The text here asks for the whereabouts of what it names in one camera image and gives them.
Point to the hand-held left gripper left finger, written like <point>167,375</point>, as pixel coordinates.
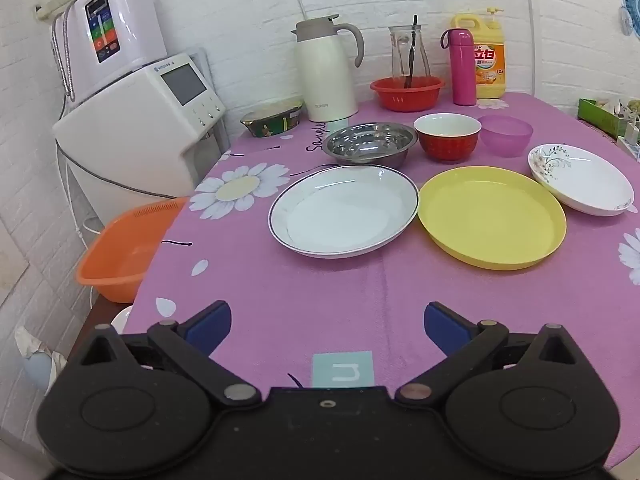
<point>210,327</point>

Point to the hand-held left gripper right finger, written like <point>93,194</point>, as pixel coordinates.
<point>445,327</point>

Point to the yellow plastic plate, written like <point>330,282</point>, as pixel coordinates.
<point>490,215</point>

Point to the white plate with blue rim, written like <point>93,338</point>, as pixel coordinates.
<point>340,210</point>

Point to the red ceramic bowl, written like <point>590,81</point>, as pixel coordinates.
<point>445,147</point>

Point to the purple plastic bowl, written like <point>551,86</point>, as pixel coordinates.
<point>505,142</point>

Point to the stainless steel bowl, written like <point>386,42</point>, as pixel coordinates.
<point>370,142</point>

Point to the white floral plate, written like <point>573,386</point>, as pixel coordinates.
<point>585,180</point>

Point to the small white bowl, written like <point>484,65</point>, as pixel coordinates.
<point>124,321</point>

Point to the pink floral tablecloth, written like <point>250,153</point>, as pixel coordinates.
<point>320,290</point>

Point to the pale blue bag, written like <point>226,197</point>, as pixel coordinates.
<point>40,370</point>

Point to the white appliance with screen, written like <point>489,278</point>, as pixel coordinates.
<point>130,125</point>

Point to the red plastic basket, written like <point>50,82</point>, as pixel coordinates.
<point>400,100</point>

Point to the pink thermos bottle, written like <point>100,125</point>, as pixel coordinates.
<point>462,70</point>

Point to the yellow detergent bottle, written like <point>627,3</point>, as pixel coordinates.
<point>490,70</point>

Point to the green box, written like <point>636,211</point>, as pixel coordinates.
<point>597,115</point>

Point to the white power adapter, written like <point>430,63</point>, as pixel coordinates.
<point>631,135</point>

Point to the glass pitcher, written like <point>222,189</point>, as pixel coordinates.
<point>397,55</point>

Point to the white thermos jug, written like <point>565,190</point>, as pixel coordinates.
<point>325,75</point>

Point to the black stirring stick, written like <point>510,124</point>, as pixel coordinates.
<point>413,40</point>

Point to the white water purifier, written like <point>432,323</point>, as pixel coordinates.
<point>125,10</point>

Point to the blue wall decoration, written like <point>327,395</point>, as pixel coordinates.
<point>631,5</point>

